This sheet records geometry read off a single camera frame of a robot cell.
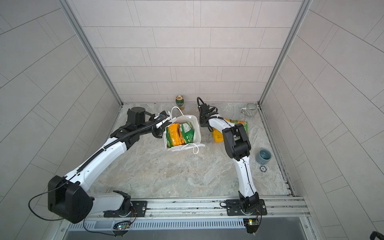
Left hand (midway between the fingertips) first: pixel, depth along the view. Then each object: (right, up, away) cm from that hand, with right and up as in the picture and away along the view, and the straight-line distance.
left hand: (173, 119), depth 76 cm
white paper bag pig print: (+12, -12, +2) cm, 17 cm away
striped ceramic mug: (+50, +6, +29) cm, 58 cm away
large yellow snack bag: (+25, -11, +18) cm, 33 cm away
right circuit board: (+38, -49, -8) cm, 62 cm away
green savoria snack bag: (+7, -8, +13) cm, 17 cm away
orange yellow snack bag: (0, -9, +7) cm, 11 cm away
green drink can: (-1, +12, +30) cm, 32 cm away
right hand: (+19, -3, +30) cm, 36 cm away
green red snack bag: (+45, -4, +27) cm, 52 cm away
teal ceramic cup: (+51, -22, +11) cm, 57 cm away
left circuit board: (-20, -46, -11) cm, 51 cm away
